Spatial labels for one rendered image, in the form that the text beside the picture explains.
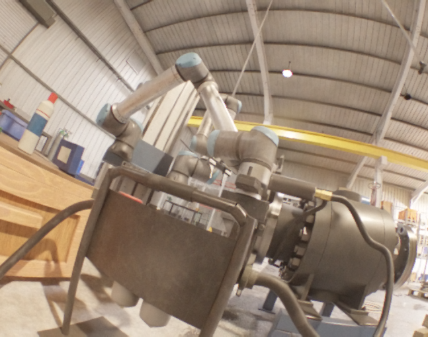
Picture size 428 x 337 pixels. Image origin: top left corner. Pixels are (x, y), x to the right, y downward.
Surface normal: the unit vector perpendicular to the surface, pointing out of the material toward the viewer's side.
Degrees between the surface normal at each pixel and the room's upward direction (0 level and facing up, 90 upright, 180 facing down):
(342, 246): 93
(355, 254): 98
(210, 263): 90
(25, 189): 90
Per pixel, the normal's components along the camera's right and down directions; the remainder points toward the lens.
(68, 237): 0.91, 0.24
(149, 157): 0.59, -0.02
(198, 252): -0.24, -0.36
